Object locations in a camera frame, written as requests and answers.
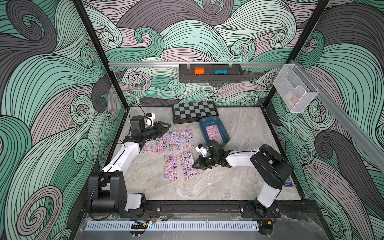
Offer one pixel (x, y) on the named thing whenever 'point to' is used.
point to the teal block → (217, 71)
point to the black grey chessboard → (192, 112)
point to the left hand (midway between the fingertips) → (170, 125)
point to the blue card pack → (288, 183)
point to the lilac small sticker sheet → (174, 141)
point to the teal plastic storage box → (205, 121)
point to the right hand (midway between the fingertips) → (193, 166)
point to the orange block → (199, 71)
